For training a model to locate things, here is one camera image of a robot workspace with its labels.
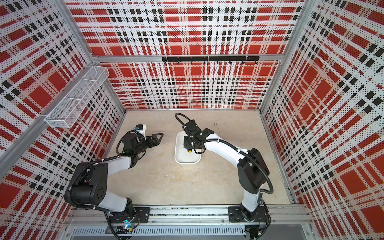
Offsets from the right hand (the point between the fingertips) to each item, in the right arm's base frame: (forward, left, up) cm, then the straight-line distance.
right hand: (190, 143), depth 86 cm
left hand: (+7, +19, -1) cm, 20 cm away
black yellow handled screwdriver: (-5, 0, +1) cm, 5 cm away
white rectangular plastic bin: (-2, +6, -12) cm, 13 cm away
